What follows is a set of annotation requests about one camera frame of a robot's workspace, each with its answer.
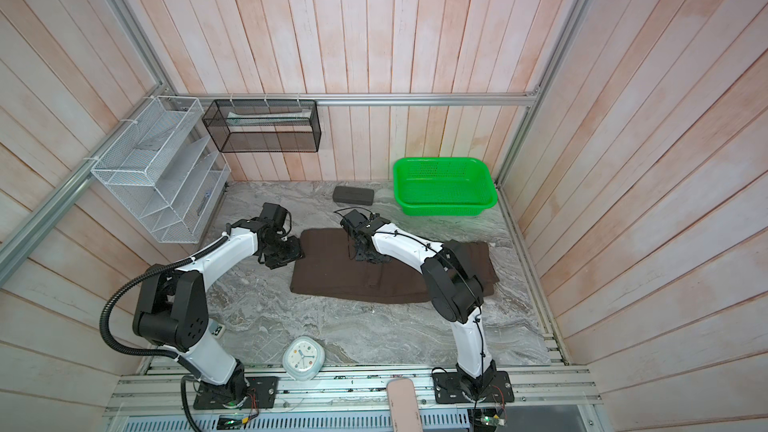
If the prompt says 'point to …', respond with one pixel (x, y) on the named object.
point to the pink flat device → (403, 405)
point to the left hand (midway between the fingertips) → (297, 261)
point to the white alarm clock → (303, 359)
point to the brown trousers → (328, 270)
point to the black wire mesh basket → (264, 125)
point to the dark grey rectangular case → (353, 195)
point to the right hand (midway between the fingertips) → (371, 253)
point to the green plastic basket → (443, 186)
